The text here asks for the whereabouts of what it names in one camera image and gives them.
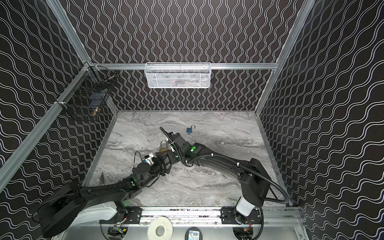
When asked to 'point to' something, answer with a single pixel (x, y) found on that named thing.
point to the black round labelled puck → (193, 233)
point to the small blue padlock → (190, 129)
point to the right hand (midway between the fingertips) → (171, 154)
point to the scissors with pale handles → (102, 179)
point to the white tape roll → (160, 221)
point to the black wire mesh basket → (88, 93)
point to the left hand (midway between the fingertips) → (176, 156)
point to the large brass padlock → (164, 147)
